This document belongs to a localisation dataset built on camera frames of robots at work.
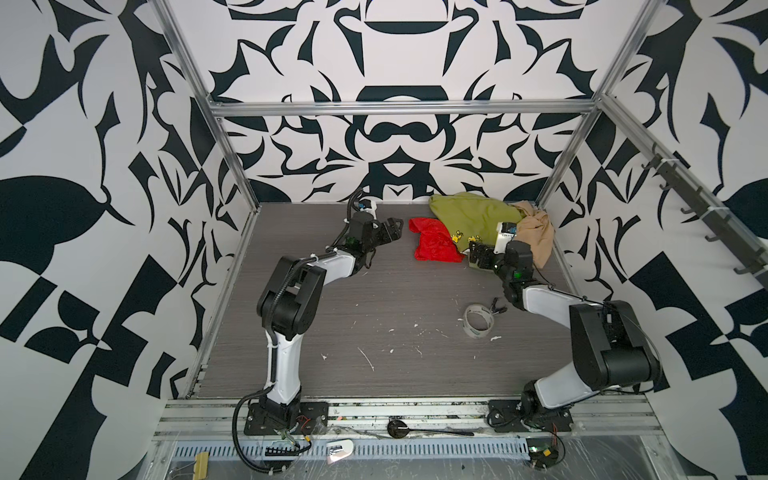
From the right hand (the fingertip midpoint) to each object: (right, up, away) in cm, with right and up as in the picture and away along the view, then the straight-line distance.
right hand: (486, 240), depth 92 cm
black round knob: (-28, -43, -22) cm, 56 cm away
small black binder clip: (+3, -21, 0) cm, 21 cm away
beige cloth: (+23, +4, +15) cm, 28 cm away
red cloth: (-14, -1, +11) cm, 18 cm away
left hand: (-27, +7, +3) cm, 28 cm away
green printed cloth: (0, +8, +17) cm, 19 cm away
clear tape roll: (-3, -24, -3) cm, 24 cm away
